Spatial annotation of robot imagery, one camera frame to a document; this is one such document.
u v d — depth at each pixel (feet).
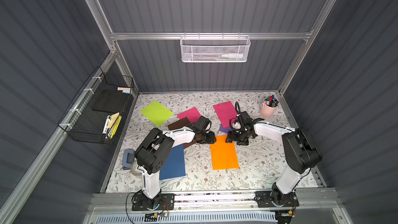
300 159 1.56
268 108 3.24
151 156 1.65
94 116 2.37
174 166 2.78
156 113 3.56
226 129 3.23
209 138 2.73
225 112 3.60
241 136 2.65
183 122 3.44
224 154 2.97
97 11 2.53
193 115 3.45
